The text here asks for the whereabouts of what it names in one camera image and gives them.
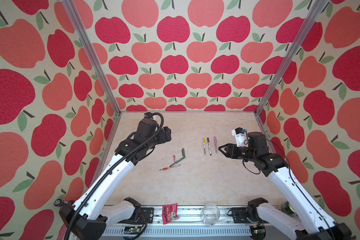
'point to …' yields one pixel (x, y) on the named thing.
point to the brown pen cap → (208, 140)
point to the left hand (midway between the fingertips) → (168, 133)
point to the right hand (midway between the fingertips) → (226, 147)
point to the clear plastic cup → (211, 214)
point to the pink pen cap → (215, 139)
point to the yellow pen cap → (204, 140)
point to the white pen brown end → (209, 144)
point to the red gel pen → (166, 168)
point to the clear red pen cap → (174, 158)
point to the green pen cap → (183, 152)
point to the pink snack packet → (169, 212)
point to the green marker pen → (178, 161)
